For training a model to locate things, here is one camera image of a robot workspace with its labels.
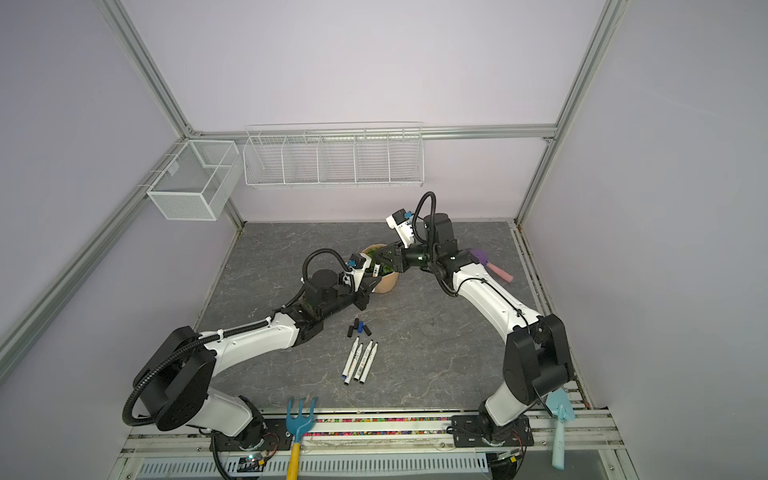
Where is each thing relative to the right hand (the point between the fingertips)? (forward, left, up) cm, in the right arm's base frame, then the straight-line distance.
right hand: (375, 259), depth 78 cm
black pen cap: (-9, +4, -24) cm, 26 cm away
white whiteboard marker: (-19, +7, -24) cm, 32 cm away
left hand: (-2, 0, -5) cm, 6 cm away
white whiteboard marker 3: (-19, +3, -24) cm, 31 cm away
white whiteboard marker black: (-2, 0, -2) cm, 3 cm away
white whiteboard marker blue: (-20, +9, -24) cm, 33 cm away
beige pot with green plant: (+5, -3, -13) cm, 14 cm away
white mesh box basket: (+29, +60, +3) cm, 67 cm away
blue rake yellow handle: (-35, +20, -23) cm, 46 cm away
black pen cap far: (-9, +9, -24) cm, 28 cm away
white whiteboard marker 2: (-19, +4, -24) cm, 30 cm away
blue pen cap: (-8, +6, -24) cm, 26 cm away
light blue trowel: (-31, -48, -23) cm, 61 cm away
